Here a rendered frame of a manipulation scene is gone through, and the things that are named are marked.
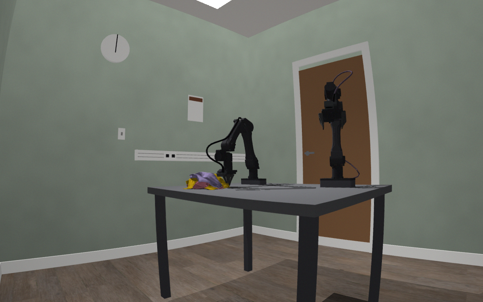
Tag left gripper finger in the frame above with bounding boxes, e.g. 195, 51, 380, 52
318, 113, 324, 130
341, 112, 346, 128

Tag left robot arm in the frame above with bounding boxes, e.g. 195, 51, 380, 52
320, 82, 356, 180

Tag yellow cloth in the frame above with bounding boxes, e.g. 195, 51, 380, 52
183, 174, 230, 190

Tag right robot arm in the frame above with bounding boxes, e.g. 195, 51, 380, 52
215, 118, 266, 180

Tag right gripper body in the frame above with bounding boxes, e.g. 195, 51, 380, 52
217, 161, 237, 174

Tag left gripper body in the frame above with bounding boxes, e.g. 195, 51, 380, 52
322, 96, 345, 122

